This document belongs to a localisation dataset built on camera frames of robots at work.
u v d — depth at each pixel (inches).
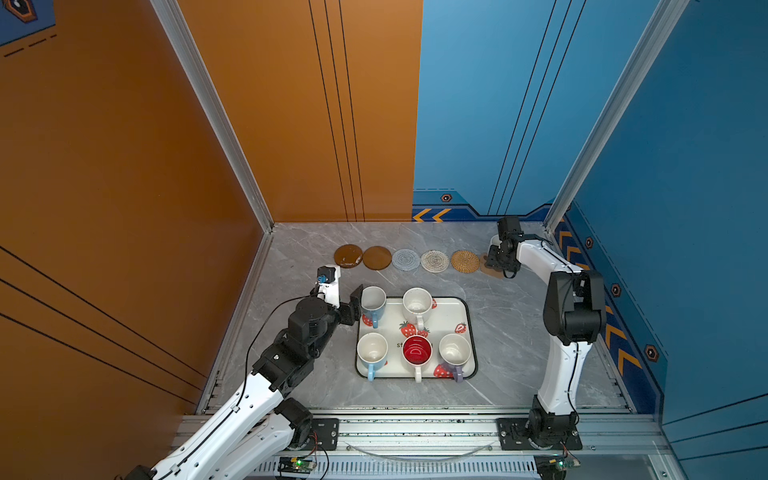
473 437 29.5
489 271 41.0
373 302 36.8
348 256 43.0
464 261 42.7
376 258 43.0
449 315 37.1
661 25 28.0
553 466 27.9
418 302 37.6
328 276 23.6
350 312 25.2
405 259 42.8
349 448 28.5
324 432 29.2
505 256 30.9
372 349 33.2
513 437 28.6
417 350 33.4
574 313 21.6
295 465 27.9
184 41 28.7
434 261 42.7
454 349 33.9
